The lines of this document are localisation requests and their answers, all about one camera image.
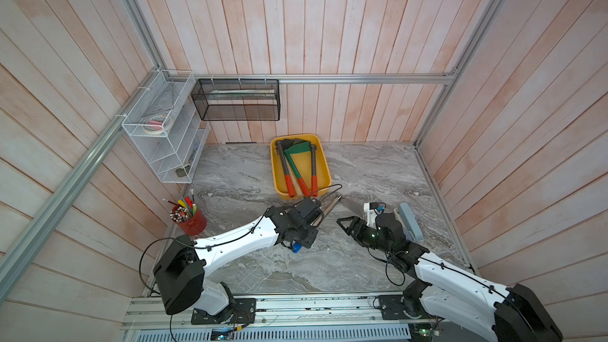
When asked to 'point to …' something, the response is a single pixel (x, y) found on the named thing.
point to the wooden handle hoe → (298, 188)
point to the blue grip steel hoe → (325, 209)
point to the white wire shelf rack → (176, 154)
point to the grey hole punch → (405, 216)
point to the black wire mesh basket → (237, 100)
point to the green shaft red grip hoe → (298, 148)
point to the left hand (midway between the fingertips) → (306, 237)
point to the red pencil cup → (189, 218)
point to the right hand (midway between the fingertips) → (340, 223)
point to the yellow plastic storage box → (303, 163)
